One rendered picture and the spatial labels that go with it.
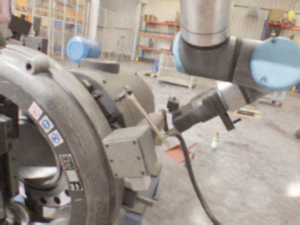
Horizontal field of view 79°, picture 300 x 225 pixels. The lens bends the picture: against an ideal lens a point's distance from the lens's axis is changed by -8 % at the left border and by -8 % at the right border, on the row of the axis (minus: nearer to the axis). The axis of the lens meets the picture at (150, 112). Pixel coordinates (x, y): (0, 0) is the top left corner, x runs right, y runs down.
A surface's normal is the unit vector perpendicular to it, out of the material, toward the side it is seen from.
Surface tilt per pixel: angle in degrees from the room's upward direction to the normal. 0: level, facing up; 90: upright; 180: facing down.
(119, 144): 90
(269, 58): 80
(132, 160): 90
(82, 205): 90
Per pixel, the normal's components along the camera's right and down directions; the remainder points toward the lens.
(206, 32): -0.11, 0.85
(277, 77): -0.29, 0.07
